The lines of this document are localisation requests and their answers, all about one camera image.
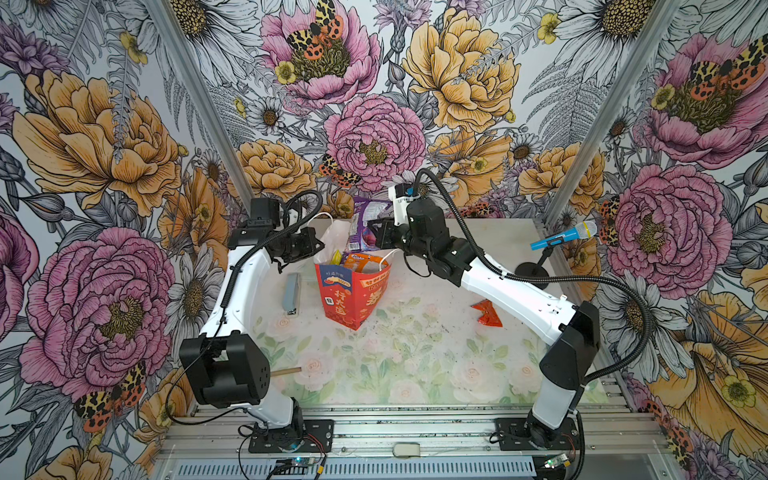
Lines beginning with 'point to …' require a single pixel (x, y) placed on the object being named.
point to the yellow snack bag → (336, 259)
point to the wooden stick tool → (285, 371)
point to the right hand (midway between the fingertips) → (369, 233)
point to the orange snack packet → (363, 263)
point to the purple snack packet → (364, 210)
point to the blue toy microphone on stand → (584, 230)
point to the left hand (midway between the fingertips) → (323, 254)
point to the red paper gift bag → (349, 295)
